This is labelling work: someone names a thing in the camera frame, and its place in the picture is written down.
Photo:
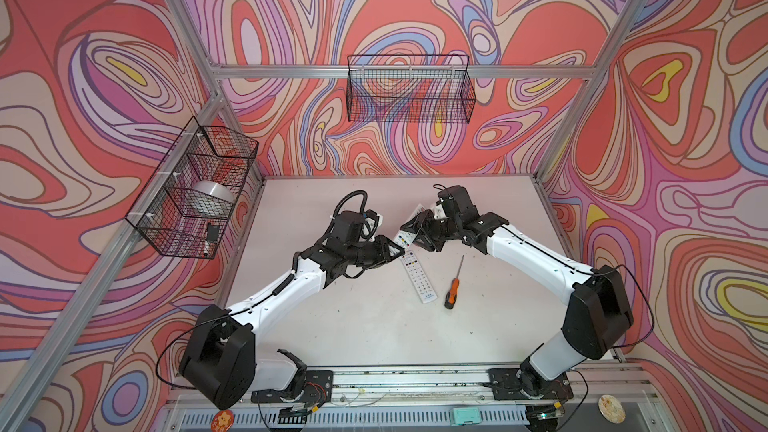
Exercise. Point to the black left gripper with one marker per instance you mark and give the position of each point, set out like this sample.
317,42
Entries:
386,258

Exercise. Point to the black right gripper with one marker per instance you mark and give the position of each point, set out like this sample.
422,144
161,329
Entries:
423,225

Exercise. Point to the orange handled screwdriver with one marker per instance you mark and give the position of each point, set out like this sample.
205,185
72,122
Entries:
452,293

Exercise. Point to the white remote with back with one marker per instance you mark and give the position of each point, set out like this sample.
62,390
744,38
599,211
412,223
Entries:
408,232

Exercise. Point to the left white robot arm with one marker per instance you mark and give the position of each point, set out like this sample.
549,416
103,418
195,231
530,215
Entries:
220,360

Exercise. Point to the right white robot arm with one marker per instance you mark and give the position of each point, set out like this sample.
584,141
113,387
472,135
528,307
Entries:
597,313

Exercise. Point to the white remote with coloured buttons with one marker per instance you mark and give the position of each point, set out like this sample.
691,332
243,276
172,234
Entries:
418,278

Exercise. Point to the silver tape roll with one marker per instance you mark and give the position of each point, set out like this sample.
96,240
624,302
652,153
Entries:
210,199

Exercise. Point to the red round sticker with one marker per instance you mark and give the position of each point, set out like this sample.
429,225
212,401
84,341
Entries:
222,421

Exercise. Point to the beige round disc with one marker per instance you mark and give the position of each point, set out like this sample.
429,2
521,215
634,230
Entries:
611,409

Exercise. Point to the black wire basket back wall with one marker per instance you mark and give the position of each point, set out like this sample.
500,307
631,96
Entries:
409,88

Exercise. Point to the black wire basket wall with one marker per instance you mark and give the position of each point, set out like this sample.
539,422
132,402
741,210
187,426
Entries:
409,88
201,179

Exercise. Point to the green box on rail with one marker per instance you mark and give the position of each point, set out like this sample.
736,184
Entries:
464,416

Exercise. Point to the black wire basket left wall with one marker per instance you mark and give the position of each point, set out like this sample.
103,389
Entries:
201,179

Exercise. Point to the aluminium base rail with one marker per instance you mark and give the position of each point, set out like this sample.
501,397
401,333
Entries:
465,384

